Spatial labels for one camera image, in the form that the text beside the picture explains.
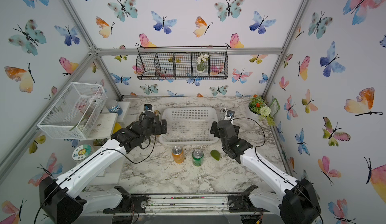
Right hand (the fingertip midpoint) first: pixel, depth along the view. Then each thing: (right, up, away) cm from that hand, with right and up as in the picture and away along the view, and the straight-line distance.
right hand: (223, 122), depth 81 cm
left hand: (-33, 0, -2) cm, 33 cm away
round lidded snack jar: (-64, -12, -15) cm, 67 cm away
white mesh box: (-73, +5, -8) cm, 73 cm away
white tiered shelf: (-60, -3, -5) cm, 61 cm away
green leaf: (-3, -20, +8) cm, 21 cm away
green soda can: (-14, -18, -2) cm, 23 cm away
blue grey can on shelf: (-61, +8, +4) cm, 61 cm away
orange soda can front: (-24, -17, -1) cm, 29 cm away
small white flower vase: (-12, +34, +15) cm, 39 cm away
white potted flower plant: (+24, +7, +14) cm, 29 cm away
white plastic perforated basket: (-19, -4, +23) cm, 31 cm away
